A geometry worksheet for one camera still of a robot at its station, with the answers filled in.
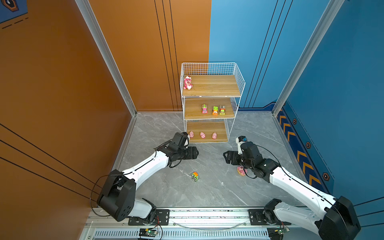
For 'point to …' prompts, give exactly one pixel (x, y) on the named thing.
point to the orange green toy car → (195, 176)
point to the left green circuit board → (147, 232)
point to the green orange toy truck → (215, 111)
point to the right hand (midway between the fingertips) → (227, 154)
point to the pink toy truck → (204, 108)
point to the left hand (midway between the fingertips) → (194, 152)
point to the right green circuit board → (281, 231)
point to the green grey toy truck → (222, 110)
